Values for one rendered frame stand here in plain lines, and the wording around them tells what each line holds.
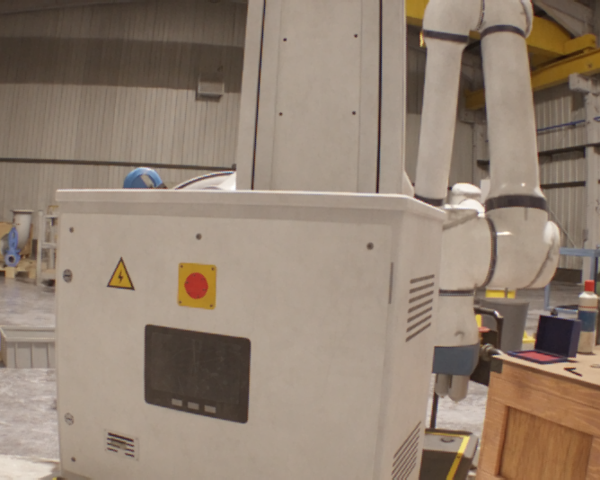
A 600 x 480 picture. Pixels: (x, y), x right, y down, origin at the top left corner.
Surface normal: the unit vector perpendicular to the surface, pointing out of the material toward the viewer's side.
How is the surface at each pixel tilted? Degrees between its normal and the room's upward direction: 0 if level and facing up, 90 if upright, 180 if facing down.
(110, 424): 90
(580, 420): 90
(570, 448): 90
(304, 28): 90
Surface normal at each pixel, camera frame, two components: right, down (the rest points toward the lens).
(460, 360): -0.38, 0.00
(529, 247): 0.04, -0.15
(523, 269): 0.00, 0.43
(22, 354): 0.53, 0.04
